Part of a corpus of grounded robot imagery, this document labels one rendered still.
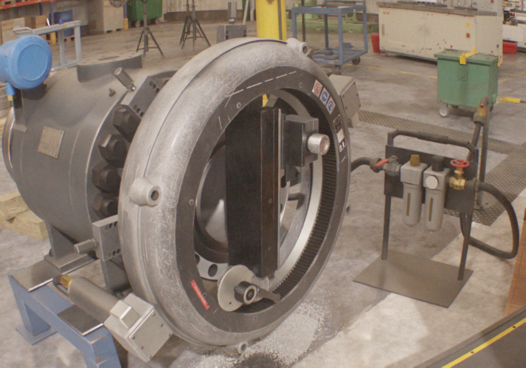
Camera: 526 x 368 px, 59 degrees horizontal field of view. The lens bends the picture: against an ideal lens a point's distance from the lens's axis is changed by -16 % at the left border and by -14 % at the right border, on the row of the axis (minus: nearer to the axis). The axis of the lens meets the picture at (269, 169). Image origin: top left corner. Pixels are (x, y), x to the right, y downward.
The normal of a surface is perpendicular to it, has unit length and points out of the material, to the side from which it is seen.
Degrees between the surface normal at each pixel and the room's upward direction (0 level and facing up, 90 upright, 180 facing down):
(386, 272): 0
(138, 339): 90
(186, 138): 75
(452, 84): 90
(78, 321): 0
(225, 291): 90
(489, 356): 0
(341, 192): 90
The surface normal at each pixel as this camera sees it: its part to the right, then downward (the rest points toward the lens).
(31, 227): -0.40, 0.32
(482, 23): 0.58, 0.25
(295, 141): -0.61, 0.23
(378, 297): -0.04, -0.94
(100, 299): -0.32, -0.70
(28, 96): 0.79, 0.18
